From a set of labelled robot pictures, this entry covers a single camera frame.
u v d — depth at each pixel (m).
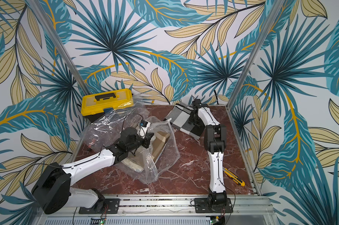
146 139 0.72
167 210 0.73
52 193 0.41
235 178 0.82
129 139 0.63
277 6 0.68
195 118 0.93
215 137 0.64
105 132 0.93
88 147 0.92
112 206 0.74
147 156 0.73
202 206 0.73
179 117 1.10
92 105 0.97
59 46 0.82
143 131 0.69
